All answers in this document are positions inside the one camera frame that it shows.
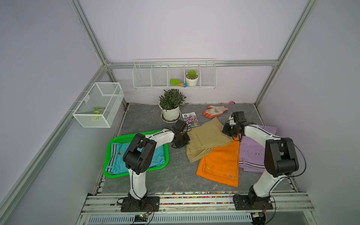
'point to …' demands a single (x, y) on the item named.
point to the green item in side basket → (97, 110)
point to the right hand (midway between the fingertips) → (222, 129)
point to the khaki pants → (201, 138)
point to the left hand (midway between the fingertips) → (190, 143)
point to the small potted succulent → (191, 78)
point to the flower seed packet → (190, 120)
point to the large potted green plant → (169, 102)
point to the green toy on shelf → (175, 82)
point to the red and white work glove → (214, 111)
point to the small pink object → (232, 102)
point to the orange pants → (222, 166)
